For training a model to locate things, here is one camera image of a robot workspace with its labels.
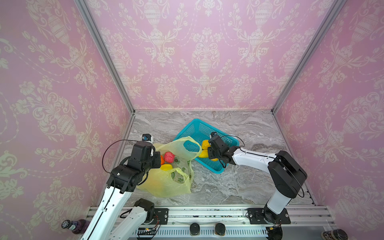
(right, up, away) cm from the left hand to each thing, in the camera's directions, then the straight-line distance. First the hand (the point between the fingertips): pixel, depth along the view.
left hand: (157, 154), depth 71 cm
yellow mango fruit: (+24, -3, +19) cm, 30 cm away
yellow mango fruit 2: (+1, -11, +17) cm, 20 cm away
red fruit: (+2, -5, +18) cm, 19 cm away
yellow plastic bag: (+8, -18, +14) cm, 24 cm away
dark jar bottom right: (+77, -31, -10) cm, 84 cm away
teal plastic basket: (+22, +10, +35) cm, 42 cm away
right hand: (+28, -1, +22) cm, 35 cm away
